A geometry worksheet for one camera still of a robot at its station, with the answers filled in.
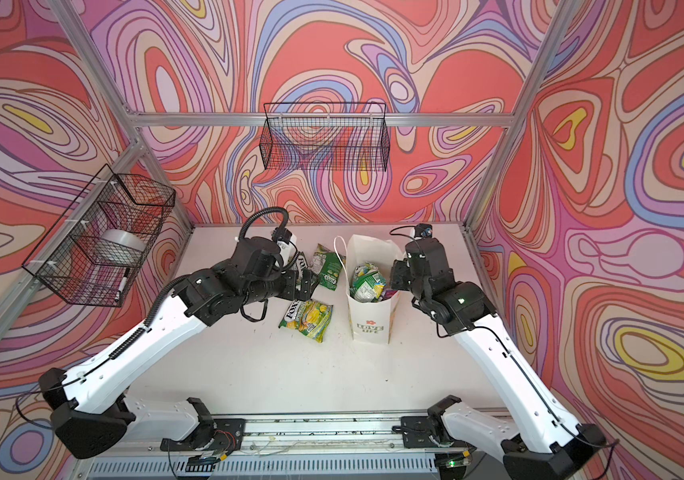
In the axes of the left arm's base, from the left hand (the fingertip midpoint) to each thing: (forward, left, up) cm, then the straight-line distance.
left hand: (308, 276), depth 70 cm
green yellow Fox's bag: (+2, +2, -25) cm, 25 cm away
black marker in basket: (-1, +46, -3) cm, 46 cm away
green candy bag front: (+3, -14, -8) cm, 16 cm away
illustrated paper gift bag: (-5, -16, -13) cm, 21 cm away
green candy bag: (+22, -3, -25) cm, 34 cm away
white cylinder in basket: (+6, +44, +5) cm, 45 cm away
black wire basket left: (+6, +55, +1) cm, 55 cm away
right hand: (+2, -23, -1) cm, 23 cm away
